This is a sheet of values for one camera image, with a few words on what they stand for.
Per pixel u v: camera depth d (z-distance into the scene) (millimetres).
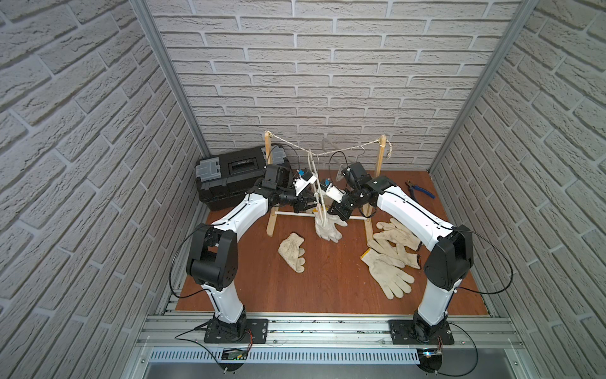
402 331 739
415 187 1134
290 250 893
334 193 735
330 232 891
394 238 946
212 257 484
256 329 731
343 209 737
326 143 1125
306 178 738
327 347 739
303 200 742
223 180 920
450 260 462
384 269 863
